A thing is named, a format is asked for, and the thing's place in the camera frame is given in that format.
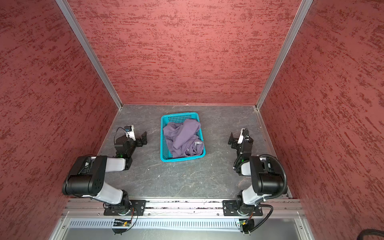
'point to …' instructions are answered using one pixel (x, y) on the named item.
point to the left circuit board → (121, 223)
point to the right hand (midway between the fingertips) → (238, 135)
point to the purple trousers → (183, 138)
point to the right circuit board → (248, 225)
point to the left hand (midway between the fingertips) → (139, 134)
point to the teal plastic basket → (165, 152)
